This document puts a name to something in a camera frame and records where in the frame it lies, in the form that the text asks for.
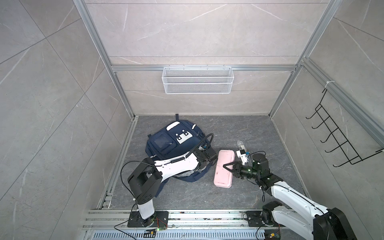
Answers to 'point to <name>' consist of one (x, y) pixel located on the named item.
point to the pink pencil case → (223, 177)
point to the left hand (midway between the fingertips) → (194, 159)
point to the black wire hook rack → (352, 155)
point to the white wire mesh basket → (180, 80)
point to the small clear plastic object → (241, 145)
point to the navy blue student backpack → (178, 138)
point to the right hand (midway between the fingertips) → (224, 166)
